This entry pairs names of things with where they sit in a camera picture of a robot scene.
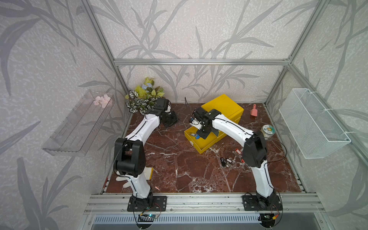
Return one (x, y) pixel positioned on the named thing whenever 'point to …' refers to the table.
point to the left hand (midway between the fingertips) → (180, 119)
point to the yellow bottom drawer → (201, 144)
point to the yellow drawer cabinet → (227, 107)
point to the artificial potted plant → (144, 97)
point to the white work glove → (148, 173)
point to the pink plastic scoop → (254, 112)
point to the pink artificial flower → (103, 100)
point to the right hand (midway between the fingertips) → (203, 132)
